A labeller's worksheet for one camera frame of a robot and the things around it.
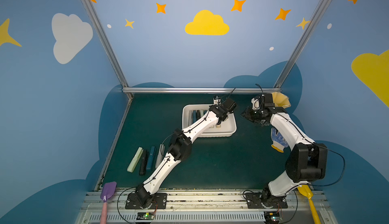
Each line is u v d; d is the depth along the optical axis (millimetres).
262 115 666
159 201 749
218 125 1013
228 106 749
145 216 708
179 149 618
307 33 852
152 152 883
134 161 844
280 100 941
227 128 1013
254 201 745
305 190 764
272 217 712
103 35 845
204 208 733
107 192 749
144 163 840
